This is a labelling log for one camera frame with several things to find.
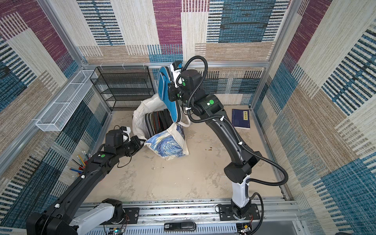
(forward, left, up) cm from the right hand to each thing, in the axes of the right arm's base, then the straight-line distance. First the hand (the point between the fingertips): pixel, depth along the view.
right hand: (173, 86), depth 67 cm
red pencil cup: (-23, +51, -33) cm, 65 cm away
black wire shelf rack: (+35, +42, -27) cm, 61 cm away
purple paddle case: (-1, +17, -27) cm, 32 cm away
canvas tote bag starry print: (-12, +3, -30) cm, 32 cm away
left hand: (-12, +16, -25) cm, 32 cm away
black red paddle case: (+5, +10, -28) cm, 31 cm away
